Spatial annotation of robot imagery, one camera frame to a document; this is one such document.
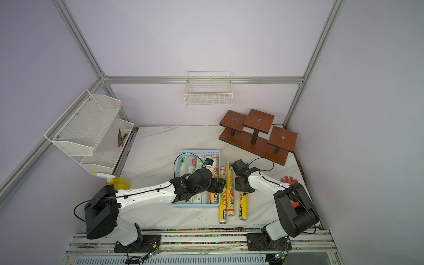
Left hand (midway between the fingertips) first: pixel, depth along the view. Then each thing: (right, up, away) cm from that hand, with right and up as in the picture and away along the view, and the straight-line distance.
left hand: (218, 181), depth 81 cm
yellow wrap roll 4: (-2, -9, +3) cm, 10 cm away
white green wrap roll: (-22, +6, +16) cm, 28 cm away
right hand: (+15, -6, +10) cm, 19 cm away
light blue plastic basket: (-11, +14, -12) cm, 21 cm away
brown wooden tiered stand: (+23, +26, +22) cm, 41 cm away
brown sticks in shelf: (-58, +22, +15) cm, 63 cm away
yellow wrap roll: (+2, -16, -2) cm, 17 cm away
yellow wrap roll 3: (+12, -12, -1) cm, 18 cm away
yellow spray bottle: (-57, -4, +13) cm, 58 cm away
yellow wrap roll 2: (+6, -4, +7) cm, 11 cm away
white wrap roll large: (-6, -8, +3) cm, 11 cm away
